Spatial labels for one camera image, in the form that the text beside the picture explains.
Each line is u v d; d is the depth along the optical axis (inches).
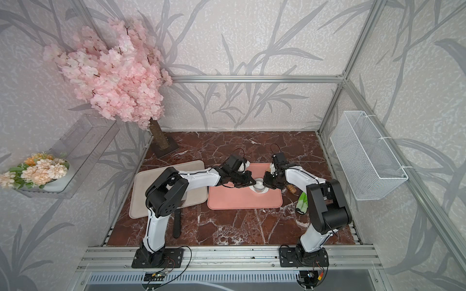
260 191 36.4
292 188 36.0
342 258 29.5
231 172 30.3
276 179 31.0
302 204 34.5
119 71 25.4
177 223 32.5
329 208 18.2
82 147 29.4
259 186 36.9
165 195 20.7
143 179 38.8
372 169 23.4
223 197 34.7
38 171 19.4
